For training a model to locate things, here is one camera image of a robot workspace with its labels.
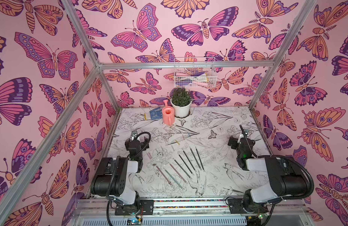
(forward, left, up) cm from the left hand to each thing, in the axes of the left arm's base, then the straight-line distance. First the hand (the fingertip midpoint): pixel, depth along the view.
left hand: (138, 137), depth 94 cm
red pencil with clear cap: (-22, -27, -8) cm, 35 cm away
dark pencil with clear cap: (-7, -30, -7) cm, 32 cm away
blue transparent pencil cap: (+6, -35, -7) cm, 36 cm away
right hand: (0, -68, 0) cm, 68 cm away
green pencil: (-30, -29, -7) cm, 42 cm away
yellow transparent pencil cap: (0, -27, -8) cm, 28 cm away
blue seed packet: (+28, -8, -7) cm, 30 cm away
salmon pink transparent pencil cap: (+4, -30, -8) cm, 31 cm away
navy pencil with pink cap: (-12, -38, -8) cm, 41 cm away
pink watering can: (+18, -19, +3) cm, 26 cm away
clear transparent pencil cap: (-4, -23, -8) cm, 25 cm away
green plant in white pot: (+26, -29, +10) cm, 40 cm away
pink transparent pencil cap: (-10, -7, -7) cm, 14 cm away
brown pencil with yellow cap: (-16, -31, -8) cm, 36 cm away
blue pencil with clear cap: (-19, -30, -8) cm, 36 cm away
